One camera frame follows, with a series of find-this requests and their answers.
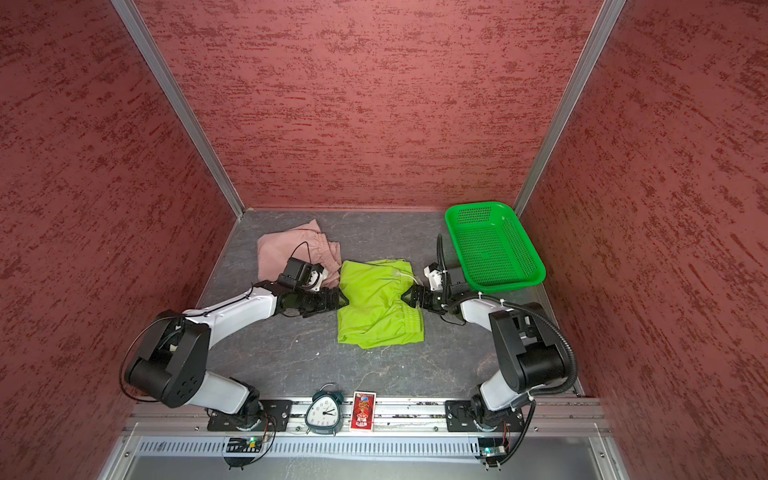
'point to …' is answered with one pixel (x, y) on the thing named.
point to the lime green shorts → (376, 315)
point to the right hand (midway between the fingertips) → (410, 305)
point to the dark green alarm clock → (324, 413)
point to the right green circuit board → (493, 449)
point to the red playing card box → (363, 411)
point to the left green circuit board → (244, 445)
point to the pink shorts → (306, 243)
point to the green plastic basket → (494, 249)
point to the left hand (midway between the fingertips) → (337, 310)
